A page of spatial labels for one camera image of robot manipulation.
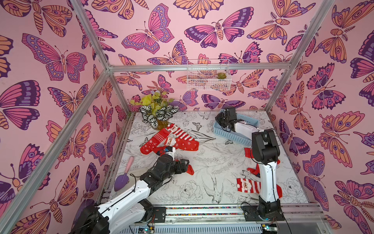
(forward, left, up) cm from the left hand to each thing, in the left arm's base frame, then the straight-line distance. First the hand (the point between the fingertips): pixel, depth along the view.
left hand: (186, 161), depth 82 cm
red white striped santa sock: (+28, +7, -9) cm, 30 cm away
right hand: (+37, -21, -1) cm, 42 cm away
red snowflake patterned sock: (+16, +24, -10) cm, 30 cm away
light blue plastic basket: (+25, -22, -3) cm, 33 cm away
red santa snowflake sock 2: (-2, -2, -9) cm, 9 cm away
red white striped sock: (-11, -38, -9) cm, 41 cm away
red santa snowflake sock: (+17, 0, -10) cm, 19 cm away
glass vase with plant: (+28, +19, +14) cm, 36 cm away
